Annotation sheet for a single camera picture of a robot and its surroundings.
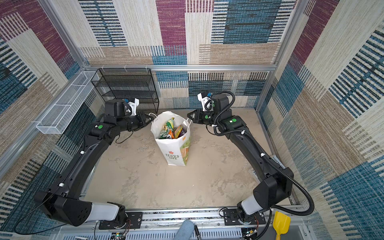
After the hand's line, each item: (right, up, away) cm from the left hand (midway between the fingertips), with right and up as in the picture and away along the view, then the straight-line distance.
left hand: (154, 115), depth 72 cm
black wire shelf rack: (-23, +25, +36) cm, 49 cm away
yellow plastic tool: (+60, -51, 0) cm, 79 cm away
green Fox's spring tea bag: (+5, -5, +14) cm, 15 cm away
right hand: (+16, -1, 0) cm, 16 cm away
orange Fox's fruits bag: (+10, -8, +13) cm, 18 cm away
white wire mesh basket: (-46, -2, 0) cm, 46 cm away
